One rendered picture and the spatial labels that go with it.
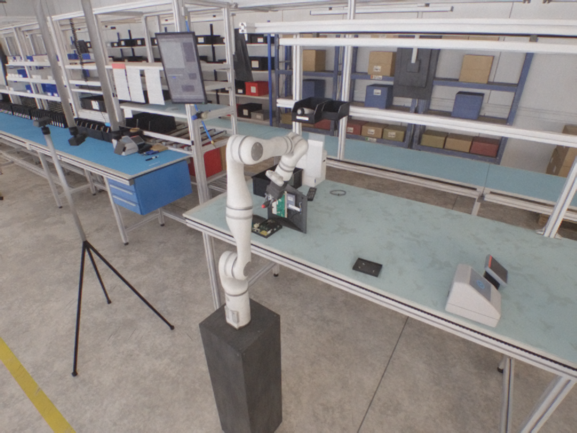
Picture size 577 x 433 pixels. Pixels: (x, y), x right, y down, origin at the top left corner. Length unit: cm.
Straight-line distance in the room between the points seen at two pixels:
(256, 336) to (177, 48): 202
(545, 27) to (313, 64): 437
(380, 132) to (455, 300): 412
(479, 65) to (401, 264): 368
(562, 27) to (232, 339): 157
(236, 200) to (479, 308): 91
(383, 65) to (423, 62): 202
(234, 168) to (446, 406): 185
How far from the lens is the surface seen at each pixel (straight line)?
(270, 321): 136
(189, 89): 265
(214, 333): 135
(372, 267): 142
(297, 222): 164
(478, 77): 483
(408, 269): 146
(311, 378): 222
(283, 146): 118
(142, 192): 291
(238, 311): 128
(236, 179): 107
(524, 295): 155
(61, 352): 280
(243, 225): 108
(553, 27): 143
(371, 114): 193
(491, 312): 129
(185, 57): 259
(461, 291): 124
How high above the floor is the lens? 185
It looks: 29 degrees down
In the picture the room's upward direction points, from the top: straight up
